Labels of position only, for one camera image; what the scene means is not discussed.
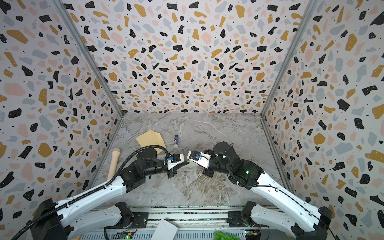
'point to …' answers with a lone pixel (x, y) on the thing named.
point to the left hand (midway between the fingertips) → (187, 159)
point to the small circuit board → (125, 235)
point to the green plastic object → (220, 235)
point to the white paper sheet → (164, 231)
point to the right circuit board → (251, 234)
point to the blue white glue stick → (176, 141)
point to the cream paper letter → (191, 164)
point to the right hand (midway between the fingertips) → (192, 157)
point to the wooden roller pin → (116, 153)
